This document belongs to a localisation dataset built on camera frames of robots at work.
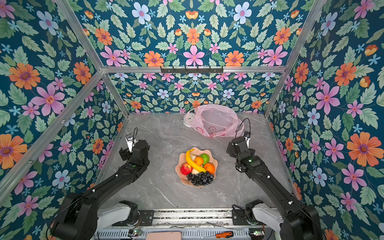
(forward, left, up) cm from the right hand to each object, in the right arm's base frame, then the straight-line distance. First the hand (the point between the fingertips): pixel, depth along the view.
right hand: (238, 146), depth 83 cm
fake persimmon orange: (-9, +16, -8) cm, 20 cm away
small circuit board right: (-38, -6, -16) cm, 42 cm away
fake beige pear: (-11, +24, -9) cm, 28 cm away
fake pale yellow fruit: (-2, +26, -8) cm, 27 cm away
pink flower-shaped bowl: (-3, +32, -10) cm, 34 cm away
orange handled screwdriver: (-39, +8, -14) cm, 42 cm away
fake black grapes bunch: (-16, +20, -7) cm, 27 cm away
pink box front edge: (-40, +38, -14) cm, 57 cm away
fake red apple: (-10, +29, -8) cm, 32 cm away
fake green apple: (-3, +18, -8) cm, 20 cm away
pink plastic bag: (+32, +10, -13) cm, 36 cm away
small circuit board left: (-38, +53, -16) cm, 67 cm away
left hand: (+2, +58, +4) cm, 59 cm away
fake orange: (-5, +22, -6) cm, 24 cm away
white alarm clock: (+28, +31, -8) cm, 43 cm away
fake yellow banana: (-7, +26, -5) cm, 27 cm away
